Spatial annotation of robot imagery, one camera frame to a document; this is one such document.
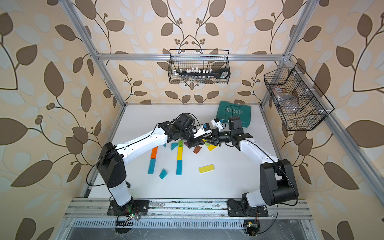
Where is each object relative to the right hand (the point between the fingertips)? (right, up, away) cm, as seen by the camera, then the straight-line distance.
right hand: (201, 138), depth 79 cm
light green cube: (-14, -6, +20) cm, 25 cm away
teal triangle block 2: (-22, -21, +6) cm, 31 cm away
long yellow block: (-14, -11, +15) cm, 23 cm away
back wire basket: (-1, +45, +17) cm, 48 cm away
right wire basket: (+49, +17, -5) cm, 53 cm away
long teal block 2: (-30, -18, +10) cm, 36 cm away
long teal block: (-13, -18, +9) cm, 25 cm away
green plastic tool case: (+19, +17, +32) cm, 41 cm away
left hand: (+1, 0, +1) cm, 1 cm away
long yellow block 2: (+7, -8, +17) cm, 20 cm away
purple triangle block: (-9, -6, +18) cm, 21 cm away
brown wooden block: (-3, -9, +15) cm, 18 cm away
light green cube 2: (+3, -3, -1) cm, 4 cm away
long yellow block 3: (+3, -19, +9) cm, 22 cm away
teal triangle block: (-15, 0, -20) cm, 25 cm away
